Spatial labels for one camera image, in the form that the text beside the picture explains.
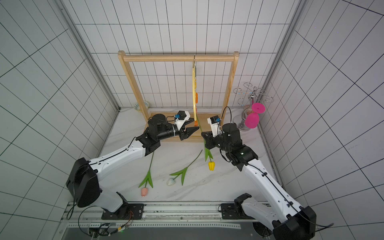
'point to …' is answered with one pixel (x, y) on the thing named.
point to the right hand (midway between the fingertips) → (197, 134)
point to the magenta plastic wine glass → (252, 119)
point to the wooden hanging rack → (201, 121)
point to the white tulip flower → (171, 181)
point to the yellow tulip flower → (207, 152)
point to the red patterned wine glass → (249, 111)
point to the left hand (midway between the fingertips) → (194, 125)
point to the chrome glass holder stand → (250, 92)
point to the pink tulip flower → (144, 191)
